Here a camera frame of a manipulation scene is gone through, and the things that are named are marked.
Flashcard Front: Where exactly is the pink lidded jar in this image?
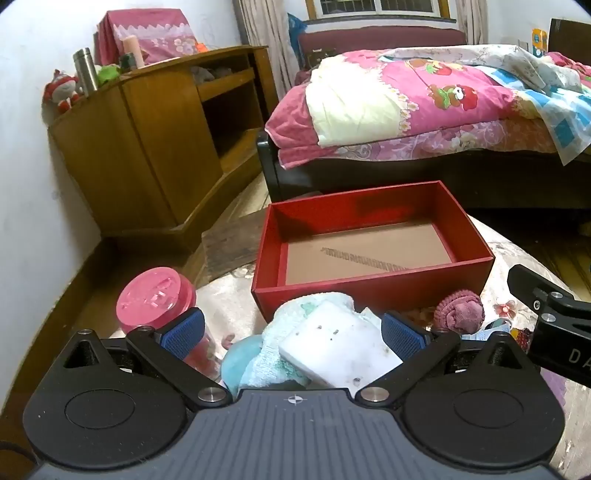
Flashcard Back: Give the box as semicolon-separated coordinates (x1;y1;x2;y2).
115;267;222;380

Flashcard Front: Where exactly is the beige curtain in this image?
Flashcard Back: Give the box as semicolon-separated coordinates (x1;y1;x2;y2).
233;0;302;99
462;0;490;45

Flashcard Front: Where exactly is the wooden cabinet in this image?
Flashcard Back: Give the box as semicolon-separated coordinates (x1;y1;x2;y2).
48;45;280;252

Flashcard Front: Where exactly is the dark bed frame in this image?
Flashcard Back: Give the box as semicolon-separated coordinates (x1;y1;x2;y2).
256;129;591;214

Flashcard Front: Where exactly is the pink cup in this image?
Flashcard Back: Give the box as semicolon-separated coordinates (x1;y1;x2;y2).
122;36;144;70

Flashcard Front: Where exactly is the purple knitted sock ball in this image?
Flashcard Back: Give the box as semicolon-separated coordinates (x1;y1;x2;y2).
433;290;485;334

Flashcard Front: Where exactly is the dark red headboard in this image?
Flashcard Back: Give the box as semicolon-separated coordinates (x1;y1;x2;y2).
294;28;467;86

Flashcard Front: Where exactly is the white sponge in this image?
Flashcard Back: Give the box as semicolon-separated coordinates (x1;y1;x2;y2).
278;300;404;398

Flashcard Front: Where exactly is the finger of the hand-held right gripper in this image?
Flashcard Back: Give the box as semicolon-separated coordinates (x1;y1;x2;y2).
506;264;578;324

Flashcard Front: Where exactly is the red plush doll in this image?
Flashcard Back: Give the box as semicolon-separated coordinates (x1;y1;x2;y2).
43;69;85;114

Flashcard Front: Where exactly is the window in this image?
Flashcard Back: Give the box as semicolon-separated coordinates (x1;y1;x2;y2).
305;0;462;22

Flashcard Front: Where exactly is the bed with pink quilt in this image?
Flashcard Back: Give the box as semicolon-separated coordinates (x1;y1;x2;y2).
267;45;591;169

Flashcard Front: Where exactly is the teal towel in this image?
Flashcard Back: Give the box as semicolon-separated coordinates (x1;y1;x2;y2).
238;291;356;391

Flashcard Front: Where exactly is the steel thermos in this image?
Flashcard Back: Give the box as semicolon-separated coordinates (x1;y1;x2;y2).
72;47;100;93

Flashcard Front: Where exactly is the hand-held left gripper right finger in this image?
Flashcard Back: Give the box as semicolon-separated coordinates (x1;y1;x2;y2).
353;310;528;409

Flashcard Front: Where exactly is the light blue plush ball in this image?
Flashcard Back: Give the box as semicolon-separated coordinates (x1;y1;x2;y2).
221;335;264;393

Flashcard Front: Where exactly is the red cardboard box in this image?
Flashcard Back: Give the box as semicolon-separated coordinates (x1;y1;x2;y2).
250;181;496;324

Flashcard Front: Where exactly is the pink cloth cover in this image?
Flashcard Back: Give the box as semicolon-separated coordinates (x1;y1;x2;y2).
95;8;205;66

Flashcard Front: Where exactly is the grey plush toy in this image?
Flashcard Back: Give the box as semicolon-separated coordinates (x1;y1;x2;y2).
191;66;232;85

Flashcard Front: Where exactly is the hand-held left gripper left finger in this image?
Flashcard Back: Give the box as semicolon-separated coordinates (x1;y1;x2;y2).
63;306;234;409

